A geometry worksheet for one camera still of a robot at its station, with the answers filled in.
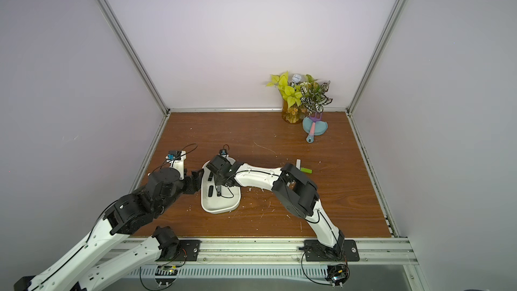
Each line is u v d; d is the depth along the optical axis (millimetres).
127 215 450
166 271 722
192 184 599
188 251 728
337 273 697
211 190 878
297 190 528
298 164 970
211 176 712
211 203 840
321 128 1110
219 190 882
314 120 1142
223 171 689
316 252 724
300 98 925
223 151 818
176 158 589
